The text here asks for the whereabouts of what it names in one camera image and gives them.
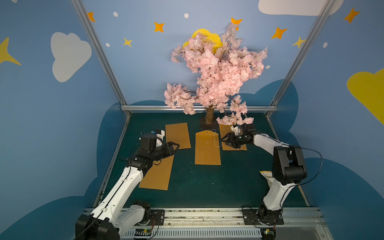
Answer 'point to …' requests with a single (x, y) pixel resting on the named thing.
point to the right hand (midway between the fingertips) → (225, 140)
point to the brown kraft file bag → (224, 130)
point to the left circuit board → (143, 232)
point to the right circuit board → (268, 233)
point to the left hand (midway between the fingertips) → (176, 144)
